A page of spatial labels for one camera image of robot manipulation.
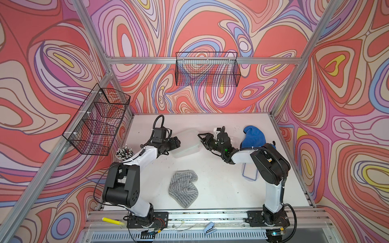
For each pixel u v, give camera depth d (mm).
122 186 448
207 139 829
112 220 734
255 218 735
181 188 801
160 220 728
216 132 885
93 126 784
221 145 734
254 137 1019
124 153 788
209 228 699
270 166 523
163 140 750
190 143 936
